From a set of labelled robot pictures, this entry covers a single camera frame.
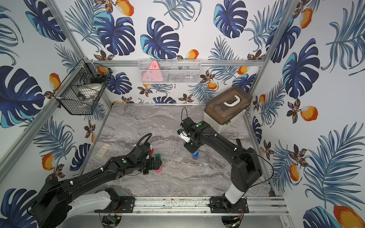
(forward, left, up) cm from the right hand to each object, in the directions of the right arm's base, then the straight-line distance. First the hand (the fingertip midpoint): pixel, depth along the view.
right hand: (193, 146), depth 84 cm
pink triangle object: (+37, +26, +24) cm, 51 cm away
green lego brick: (-1, +22, -10) cm, 24 cm away
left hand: (-8, +21, -4) cm, 23 cm away
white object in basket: (+21, +58, +25) cm, 67 cm away
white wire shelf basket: (+50, +15, +19) cm, 56 cm away
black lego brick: (-12, +28, -9) cm, 32 cm away
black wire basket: (+17, +68, +26) cm, 75 cm away
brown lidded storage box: (+22, -19, +10) cm, 31 cm away
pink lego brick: (-11, +20, -11) cm, 25 cm away
